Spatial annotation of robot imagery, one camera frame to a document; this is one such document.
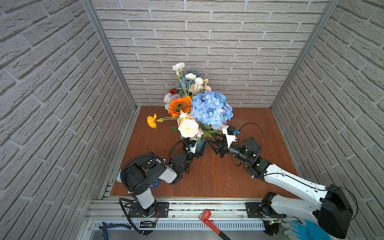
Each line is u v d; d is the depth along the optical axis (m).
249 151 0.55
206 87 0.77
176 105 0.63
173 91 0.92
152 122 0.65
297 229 0.68
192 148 0.70
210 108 0.53
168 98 0.85
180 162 0.64
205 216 0.71
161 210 0.73
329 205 0.40
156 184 0.79
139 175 0.47
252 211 0.73
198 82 0.70
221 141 0.66
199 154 0.76
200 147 0.78
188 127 0.57
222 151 0.61
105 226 0.68
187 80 0.68
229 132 0.59
